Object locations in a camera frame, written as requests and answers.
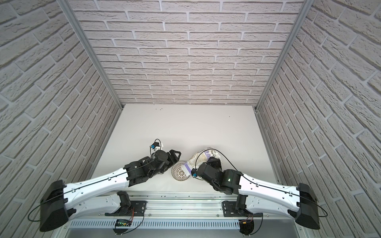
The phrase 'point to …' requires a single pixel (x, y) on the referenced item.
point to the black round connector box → (246, 226)
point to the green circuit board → (123, 222)
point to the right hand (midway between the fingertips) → (211, 158)
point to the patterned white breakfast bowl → (178, 172)
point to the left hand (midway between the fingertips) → (179, 152)
